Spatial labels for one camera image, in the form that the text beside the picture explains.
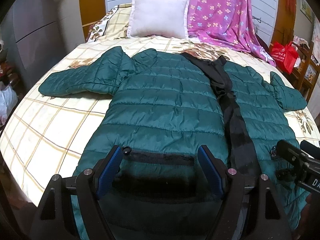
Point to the wooden chair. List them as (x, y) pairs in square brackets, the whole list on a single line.
[(304, 77)]

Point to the grey wardrobe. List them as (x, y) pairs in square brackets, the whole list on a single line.
[(37, 34)]

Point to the white square pillow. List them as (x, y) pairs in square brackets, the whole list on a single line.
[(167, 18)]

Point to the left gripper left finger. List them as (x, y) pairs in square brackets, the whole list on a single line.
[(54, 217)]

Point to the purple floral bed sheet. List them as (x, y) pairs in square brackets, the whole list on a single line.
[(225, 23)]

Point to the red plastic bag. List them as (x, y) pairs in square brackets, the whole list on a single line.
[(284, 56)]

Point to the white plastic bag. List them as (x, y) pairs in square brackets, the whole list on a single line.
[(8, 100)]

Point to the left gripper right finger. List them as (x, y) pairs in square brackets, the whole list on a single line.
[(250, 207)]

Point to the dark green puffer jacket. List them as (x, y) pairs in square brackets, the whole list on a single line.
[(164, 107)]

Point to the cream floral plaid bedspread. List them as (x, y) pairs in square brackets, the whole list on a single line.
[(45, 136)]

